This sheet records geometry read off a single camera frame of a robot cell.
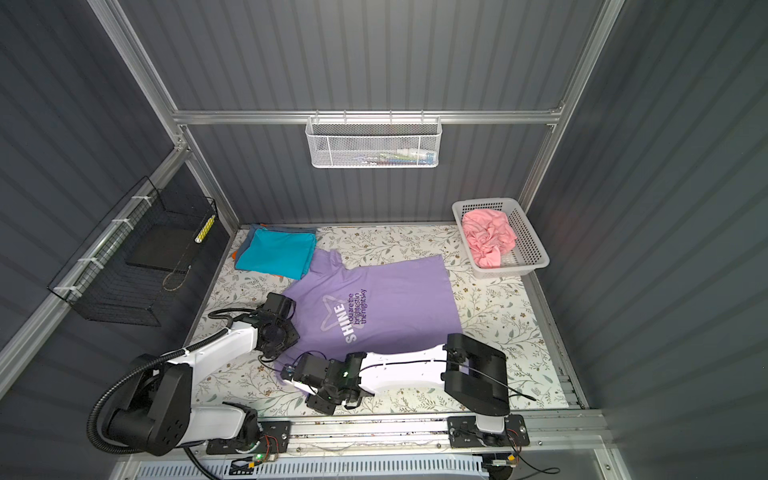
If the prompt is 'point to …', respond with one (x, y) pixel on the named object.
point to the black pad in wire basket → (165, 247)
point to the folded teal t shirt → (277, 253)
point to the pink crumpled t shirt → (489, 232)
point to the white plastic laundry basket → (528, 254)
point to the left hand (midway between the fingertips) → (292, 341)
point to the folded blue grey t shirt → (264, 226)
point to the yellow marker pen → (205, 228)
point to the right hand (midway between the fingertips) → (316, 397)
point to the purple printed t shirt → (343, 309)
